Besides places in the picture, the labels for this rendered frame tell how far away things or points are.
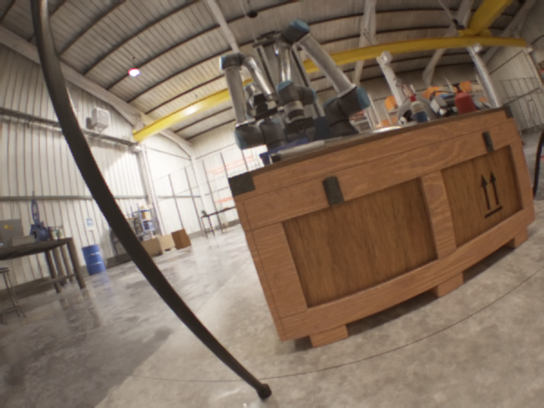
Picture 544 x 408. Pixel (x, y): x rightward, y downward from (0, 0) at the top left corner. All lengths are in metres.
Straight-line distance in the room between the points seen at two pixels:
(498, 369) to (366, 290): 0.36
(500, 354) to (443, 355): 0.12
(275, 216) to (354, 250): 0.21
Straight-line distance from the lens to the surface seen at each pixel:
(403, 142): 0.63
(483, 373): 0.51
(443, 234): 0.69
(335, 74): 1.59
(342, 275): 0.59
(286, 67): 1.47
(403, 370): 0.53
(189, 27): 10.30
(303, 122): 1.08
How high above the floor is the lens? 0.37
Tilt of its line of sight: 1 degrees up
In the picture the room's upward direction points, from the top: 17 degrees counter-clockwise
